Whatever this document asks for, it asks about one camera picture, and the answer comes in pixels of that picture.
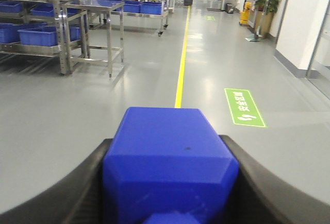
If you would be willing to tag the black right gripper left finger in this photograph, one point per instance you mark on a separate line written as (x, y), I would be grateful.
(64, 198)

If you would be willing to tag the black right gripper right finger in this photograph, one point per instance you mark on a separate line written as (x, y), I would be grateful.
(270, 198)

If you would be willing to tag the small blue plastic box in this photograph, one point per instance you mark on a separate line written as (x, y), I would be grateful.
(165, 162)

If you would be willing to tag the steel rack with slanted shelves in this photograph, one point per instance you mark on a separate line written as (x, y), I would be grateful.
(64, 43)

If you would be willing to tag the yellow mop bucket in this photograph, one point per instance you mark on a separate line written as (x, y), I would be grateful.
(245, 15)

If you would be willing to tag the small grey waste bin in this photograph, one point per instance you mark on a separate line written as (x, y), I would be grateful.
(230, 8)

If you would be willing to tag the potted green plant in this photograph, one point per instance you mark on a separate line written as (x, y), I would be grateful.
(266, 2)

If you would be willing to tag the bare steel table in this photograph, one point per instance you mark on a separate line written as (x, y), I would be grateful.
(92, 3)

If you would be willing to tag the steel rack on castors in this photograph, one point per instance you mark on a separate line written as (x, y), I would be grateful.
(165, 15)

